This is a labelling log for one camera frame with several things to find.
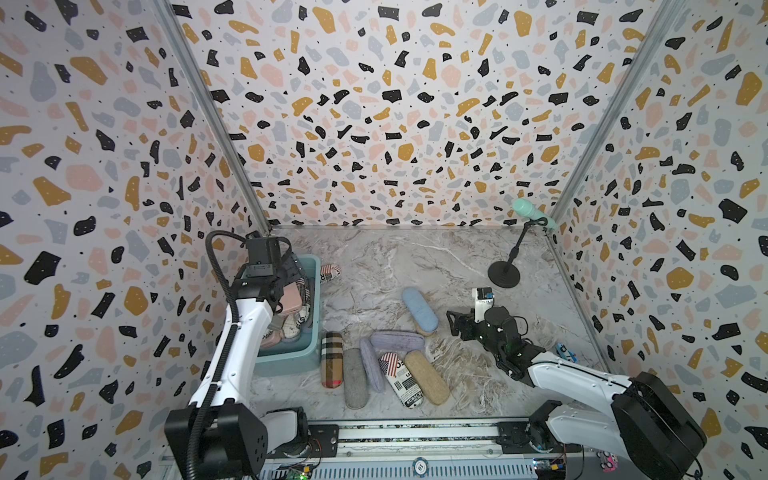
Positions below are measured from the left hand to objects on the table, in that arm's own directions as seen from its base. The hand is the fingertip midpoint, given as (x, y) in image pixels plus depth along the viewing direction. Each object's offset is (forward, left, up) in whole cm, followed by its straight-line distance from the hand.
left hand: (289, 265), depth 80 cm
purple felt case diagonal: (-21, -22, -18) cm, 35 cm away
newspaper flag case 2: (-6, -3, -11) cm, 13 cm away
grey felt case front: (-25, -17, -20) cm, 37 cm away
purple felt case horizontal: (-14, -28, -18) cm, 36 cm away
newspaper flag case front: (-24, -30, -20) cm, 43 cm away
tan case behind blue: (-10, -37, -21) cm, 44 cm away
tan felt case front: (-25, -38, -21) cm, 50 cm away
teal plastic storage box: (-22, -6, -6) cm, 24 cm away
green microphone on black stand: (+13, -68, -23) cm, 73 cm away
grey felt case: (-11, +2, -16) cm, 20 cm away
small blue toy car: (-16, -78, -22) cm, 82 cm away
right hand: (-7, -48, -14) cm, 50 cm away
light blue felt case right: (-4, -36, -18) cm, 40 cm away
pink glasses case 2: (-13, +7, -18) cm, 23 cm away
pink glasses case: (-5, +1, -9) cm, 10 cm away
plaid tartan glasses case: (-19, -10, -20) cm, 30 cm away
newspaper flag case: (+12, -5, -20) cm, 24 cm away
